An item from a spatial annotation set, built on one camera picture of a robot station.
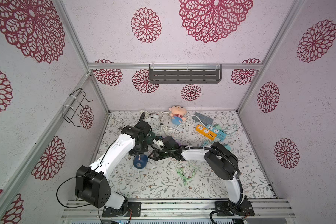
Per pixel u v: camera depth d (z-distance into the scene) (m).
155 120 1.03
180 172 0.87
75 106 0.79
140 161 0.81
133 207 0.74
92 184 0.41
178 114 1.09
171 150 0.75
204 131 1.04
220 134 1.01
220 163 0.52
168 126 1.10
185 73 0.97
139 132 0.57
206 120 1.11
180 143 0.99
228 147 0.98
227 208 0.62
